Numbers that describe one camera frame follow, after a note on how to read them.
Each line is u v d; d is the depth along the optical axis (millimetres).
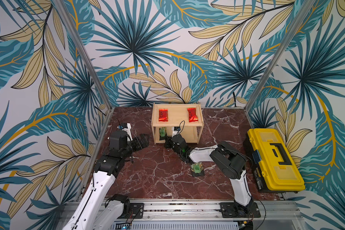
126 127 653
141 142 658
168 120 852
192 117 843
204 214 735
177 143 732
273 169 715
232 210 733
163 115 858
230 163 532
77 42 799
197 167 882
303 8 693
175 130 855
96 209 428
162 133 968
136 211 718
